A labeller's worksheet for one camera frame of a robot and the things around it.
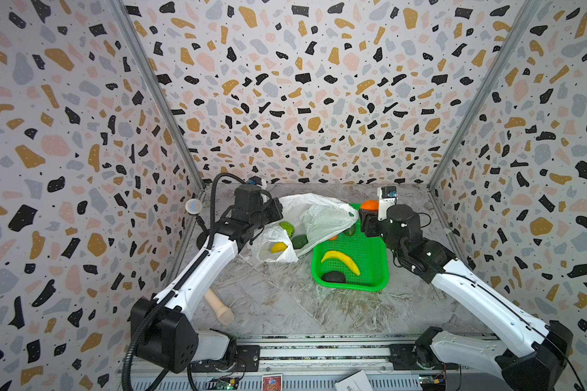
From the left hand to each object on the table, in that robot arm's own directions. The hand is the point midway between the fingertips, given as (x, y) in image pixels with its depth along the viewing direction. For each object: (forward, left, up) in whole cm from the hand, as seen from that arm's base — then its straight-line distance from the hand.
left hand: (284, 200), depth 78 cm
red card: (-46, +3, -26) cm, 53 cm away
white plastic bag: (+6, -11, -17) cm, 21 cm away
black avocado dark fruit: (-16, -17, -23) cm, 33 cm away
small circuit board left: (-45, +18, -28) cm, 56 cm away
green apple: (+5, 0, -22) cm, 23 cm away
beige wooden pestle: (-28, +20, -24) cm, 42 cm away
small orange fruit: (-7, -16, -12) cm, 21 cm away
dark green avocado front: (-1, -4, -23) cm, 24 cm away
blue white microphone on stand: (-1, +29, -1) cm, 29 cm away
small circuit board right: (-46, -44, -29) cm, 70 cm away
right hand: (-5, -25, +3) cm, 26 cm away
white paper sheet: (-46, -20, -22) cm, 55 cm away
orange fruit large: (-7, -26, +6) cm, 27 cm away
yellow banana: (-6, -21, -26) cm, 34 cm away
